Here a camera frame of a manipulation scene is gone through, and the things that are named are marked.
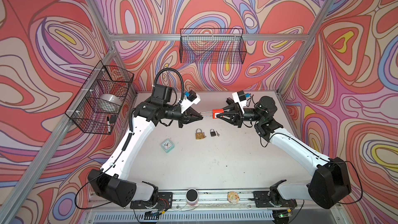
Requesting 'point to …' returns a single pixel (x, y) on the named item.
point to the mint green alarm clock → (167, 145)
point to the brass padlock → (200, 135)
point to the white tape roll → (108, 102)
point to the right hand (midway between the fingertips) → (217, 117)
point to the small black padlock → (212, 134)
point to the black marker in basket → (108, 124)
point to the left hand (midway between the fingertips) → (201, 116)
